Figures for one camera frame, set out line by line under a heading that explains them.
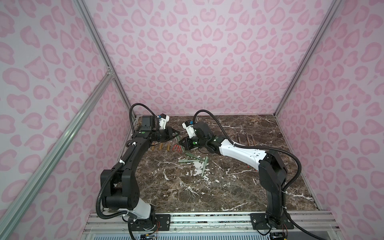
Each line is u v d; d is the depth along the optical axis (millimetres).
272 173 483
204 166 926
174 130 801
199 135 679
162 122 783
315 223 734
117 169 441
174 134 780
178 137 816
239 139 1038
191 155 979
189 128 750
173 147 1007
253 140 1040
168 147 1007
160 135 730
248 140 1042
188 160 951
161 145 1029
